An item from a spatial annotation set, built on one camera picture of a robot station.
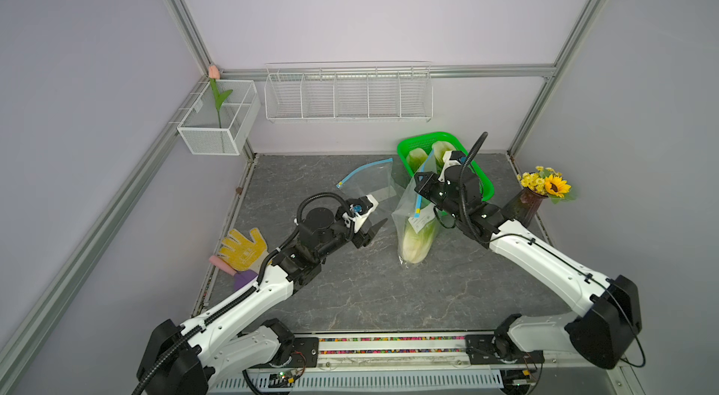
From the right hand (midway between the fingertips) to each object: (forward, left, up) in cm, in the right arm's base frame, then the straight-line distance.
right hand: (413, 172), depth 76 cm
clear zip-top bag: (-13, 0, -2) cm, 13 cm away
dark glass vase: (0, -39, -16) cm, 42 cm away
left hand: (-10, +10, -3) cm, 15 cm away
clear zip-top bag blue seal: (+21, +10, -28) cm, 36 cm away
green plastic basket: (+36, -11, -22) cm, 44 cm away
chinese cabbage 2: (+30, -16, -20) cm, 39 cm away
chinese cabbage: (-12, -2, -22) cm, 25 cm away
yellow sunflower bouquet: (-1, -39, -4) cm, 39 cm away
